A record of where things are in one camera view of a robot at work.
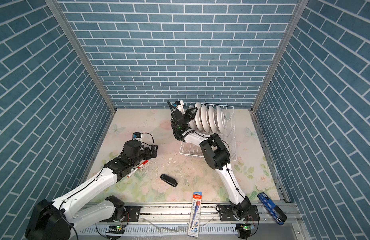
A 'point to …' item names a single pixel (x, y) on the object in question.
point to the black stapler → (169, 180)
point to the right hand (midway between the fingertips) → (196, 108)
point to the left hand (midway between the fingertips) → (152, 147)
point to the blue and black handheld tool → (272, 210)
